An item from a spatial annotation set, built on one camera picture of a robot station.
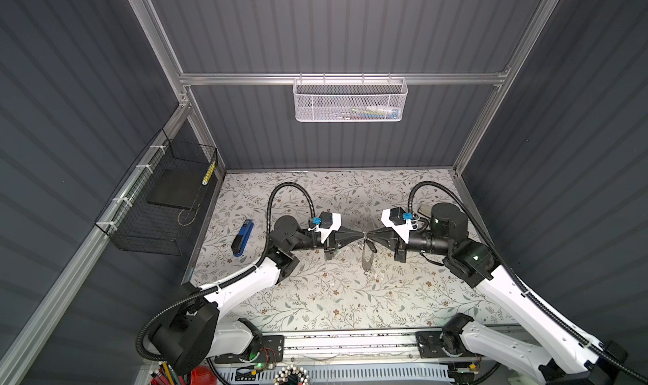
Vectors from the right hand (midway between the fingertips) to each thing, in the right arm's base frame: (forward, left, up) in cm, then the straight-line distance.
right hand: (372, 235), depth 65 cm
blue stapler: (+14, +45, -25) cm, 53 cm away
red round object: (-28, +47, -27) cm, 61 cm away
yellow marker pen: (+23, +51, 0) cm, 56 cm away
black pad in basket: (+16, +57, +2) cm, 59 cm away
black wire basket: (+11, +63, -2) cm, 64 cm away
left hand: (0, +2, 0) cm, 2 cm away
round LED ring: (-29, +22, -11) cm, 38 cm away
